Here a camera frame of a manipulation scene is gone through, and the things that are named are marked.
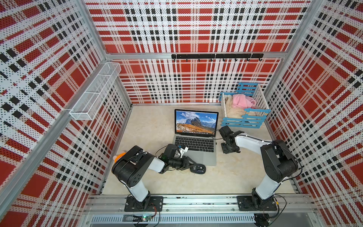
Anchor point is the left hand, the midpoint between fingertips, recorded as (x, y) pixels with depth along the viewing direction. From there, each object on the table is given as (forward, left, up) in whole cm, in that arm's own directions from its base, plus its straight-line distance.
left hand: (195, 164), depth 86 cm
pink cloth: (+44, -36, +11) cm, 58 cm away
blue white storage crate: (+56, -48, +11) cm, 75 cm away
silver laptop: (+23, -1, +3) cm, 24 cm away
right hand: (+11, -24, -1) cm, 27 cm away
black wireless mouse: (-3, -2, 0) cm, 3 cm away
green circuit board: (-27, +25, 0) cm, 37 cm away
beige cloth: (+39, -29, +4) cm, 49 cm away
